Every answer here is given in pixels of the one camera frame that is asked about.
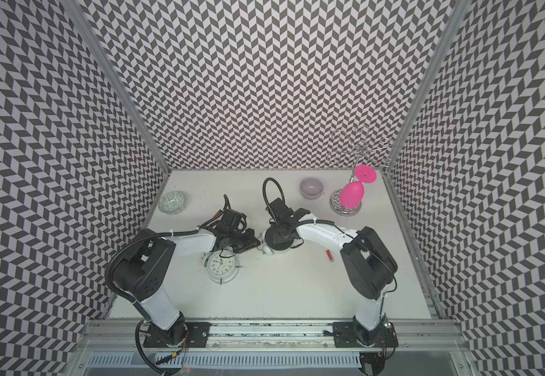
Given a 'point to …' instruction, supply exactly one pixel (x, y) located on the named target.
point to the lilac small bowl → (311, 188)
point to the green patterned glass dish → (172, 203)
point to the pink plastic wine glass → (351, 193)
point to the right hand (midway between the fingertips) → (281, 237)
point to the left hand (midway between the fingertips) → (261, 245)
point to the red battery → (330, 255)
